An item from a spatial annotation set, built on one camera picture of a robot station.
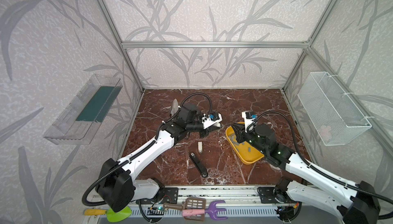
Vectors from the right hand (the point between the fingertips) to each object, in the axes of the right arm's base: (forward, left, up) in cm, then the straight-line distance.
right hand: (232, 120), depth 75 cm
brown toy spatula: (-33, +20, -22) cm, 44 cm away
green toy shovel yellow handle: (-38, +56, -20) cm, 70 cm away
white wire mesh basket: (-7, -41, +11) cm, 43 cm away
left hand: (-1, +7, +2) cm, 7 cm away
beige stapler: (-6, +17, -19) cm, 26 cm away
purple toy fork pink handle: (-36, +10, -19) cm, 42 cm away
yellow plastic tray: (-7, -11, -22) cm, 26 cm away
